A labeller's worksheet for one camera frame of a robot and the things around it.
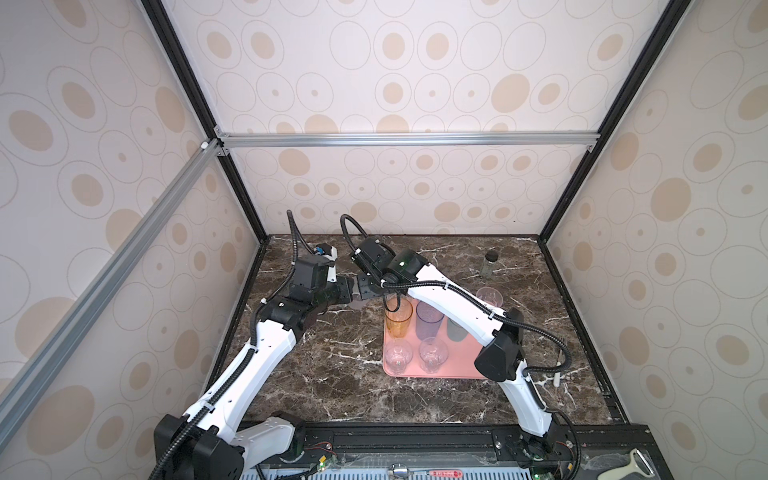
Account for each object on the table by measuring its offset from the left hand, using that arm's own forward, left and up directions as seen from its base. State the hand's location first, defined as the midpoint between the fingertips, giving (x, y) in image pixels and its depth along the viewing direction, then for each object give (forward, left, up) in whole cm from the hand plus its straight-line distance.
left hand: (360, 277), depth 76 cm
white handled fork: (-18, -54, -24) cm, 62 cm away
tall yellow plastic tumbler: (-5, -10, -14) cm, 18 cm away
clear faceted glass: (+11, -42, -25) cm, 50 cm away
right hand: (+2, -1, -7) cm, 7 cm away
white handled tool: (-38, -67, -23) cm, 80 cm away
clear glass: (-10, -10, -26) cm, 29 cm away
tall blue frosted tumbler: (-6, -18, -12) cm, 22 cm away
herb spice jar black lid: (+19, -41, -19) cm, 50 cm away
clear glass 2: (-12, -20, -20) cm, 30 cm away
